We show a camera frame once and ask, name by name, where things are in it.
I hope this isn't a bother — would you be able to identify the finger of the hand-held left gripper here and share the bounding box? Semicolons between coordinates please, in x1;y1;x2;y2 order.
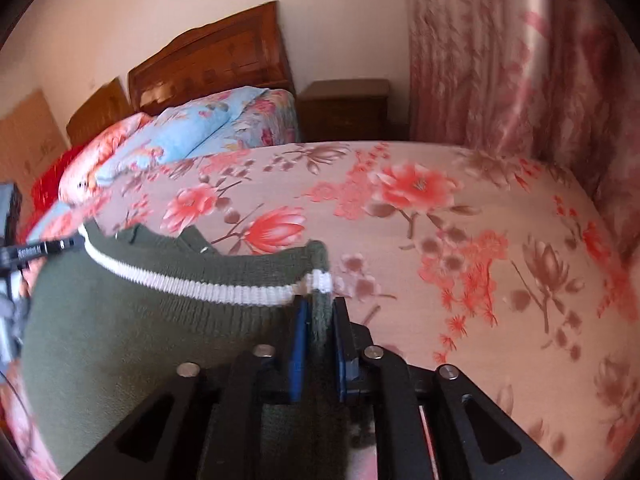
0;237;87;268

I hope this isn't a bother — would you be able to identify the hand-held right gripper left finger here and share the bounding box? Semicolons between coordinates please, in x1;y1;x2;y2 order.
65;296;311;480

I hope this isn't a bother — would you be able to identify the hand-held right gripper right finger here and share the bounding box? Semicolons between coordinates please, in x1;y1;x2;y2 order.
332;296;573;480

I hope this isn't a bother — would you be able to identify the green knit sweater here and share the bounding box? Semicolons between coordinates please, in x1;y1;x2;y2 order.
20;223;351;480

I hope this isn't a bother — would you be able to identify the red blanket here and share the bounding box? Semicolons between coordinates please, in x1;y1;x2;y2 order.
20;145;88;231

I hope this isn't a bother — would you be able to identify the light wooden cabinet door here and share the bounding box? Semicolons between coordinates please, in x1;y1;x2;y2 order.
0;89;68;186

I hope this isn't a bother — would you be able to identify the pink floral pillow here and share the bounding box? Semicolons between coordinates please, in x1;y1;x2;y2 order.
58;112;151;206

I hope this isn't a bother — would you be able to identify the small wooden headboard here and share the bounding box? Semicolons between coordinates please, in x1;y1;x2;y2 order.
66;77;133;146

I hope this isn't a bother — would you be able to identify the pink floral bed sheet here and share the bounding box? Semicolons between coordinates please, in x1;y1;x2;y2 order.
0;140;640;480

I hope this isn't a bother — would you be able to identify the light blue floral pillow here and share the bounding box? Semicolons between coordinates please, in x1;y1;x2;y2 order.
95;86;273;186

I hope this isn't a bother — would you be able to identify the dark wooden nightstand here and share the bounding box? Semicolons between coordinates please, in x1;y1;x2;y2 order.
298;78;391;143

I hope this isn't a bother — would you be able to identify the large wooden headboard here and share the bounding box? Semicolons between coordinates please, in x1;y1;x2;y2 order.
127;1;296;117

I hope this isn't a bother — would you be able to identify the pink floral curtain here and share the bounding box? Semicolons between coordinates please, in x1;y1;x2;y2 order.
401;0;640;261

